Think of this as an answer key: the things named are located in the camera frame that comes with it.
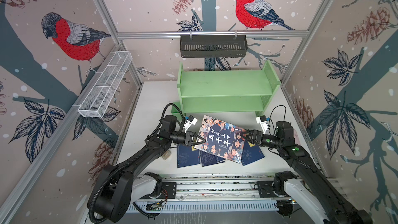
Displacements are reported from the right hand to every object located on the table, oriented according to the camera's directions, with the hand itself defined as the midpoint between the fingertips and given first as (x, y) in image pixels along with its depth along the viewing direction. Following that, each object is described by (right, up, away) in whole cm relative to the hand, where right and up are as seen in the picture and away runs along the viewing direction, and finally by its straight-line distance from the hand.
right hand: (243, 137), depth 76 cm
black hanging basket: (-15, +55, +30) cm, 65 cm away
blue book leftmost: (-29, -13, +8) cm, 33 cm away
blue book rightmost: (+6, -11, +8) cm, 15 cm away
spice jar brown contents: (-40, -11, +6) cm, 42 cm away
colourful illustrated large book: (-11, -1, -1) cm, 11 cm away
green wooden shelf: (-8, +23, +6) cm, 25 cm away
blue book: (-18, -14, +8) cm, 24 cm away
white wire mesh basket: (-70, +23, -1) cm, 74 cm away
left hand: (-20, -2, -5) cm, 21 cm away
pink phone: (+36, -4, +14) cm, 39 cm away
